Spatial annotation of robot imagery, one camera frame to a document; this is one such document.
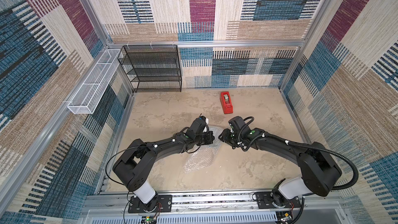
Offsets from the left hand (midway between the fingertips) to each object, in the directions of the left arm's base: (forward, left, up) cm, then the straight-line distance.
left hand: (217, 138), depth 87 cm
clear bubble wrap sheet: (-6, +6, -8) cm, 12 cm away
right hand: (-1, -3, -2) cm, 4 cm away
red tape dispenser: (+27, -9, -1) cm, 29 cm away
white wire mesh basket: (+7, +60, +26) cm, 66 cm away
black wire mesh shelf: (+48, +41, +12) cm, 64 cm away
